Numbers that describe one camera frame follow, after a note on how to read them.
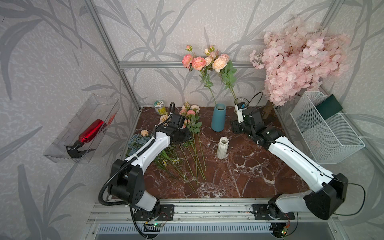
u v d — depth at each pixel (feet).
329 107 2.37
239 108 2.20
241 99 3.27
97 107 2.58
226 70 2.59
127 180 1.40
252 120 1.84
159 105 3.67
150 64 3.12
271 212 2.15
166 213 2.37
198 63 2.47
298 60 2.09
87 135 2.06
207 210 2.48
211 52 2.77
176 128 2.15
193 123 3.41
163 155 2.84
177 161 2.89
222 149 2.75
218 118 3.16
